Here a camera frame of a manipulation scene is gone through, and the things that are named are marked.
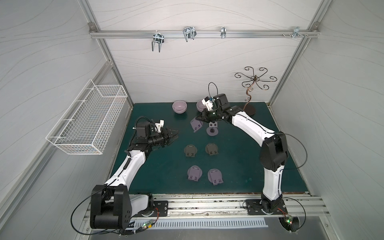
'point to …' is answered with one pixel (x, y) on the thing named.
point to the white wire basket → (87, 125)
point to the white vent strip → (168, 223)
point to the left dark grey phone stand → (190, 150)
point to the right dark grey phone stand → (211, 149)
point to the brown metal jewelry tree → (249, 109)
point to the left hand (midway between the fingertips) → (179, 134)
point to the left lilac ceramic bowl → (179, 107)
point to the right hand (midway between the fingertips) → (195, 117)
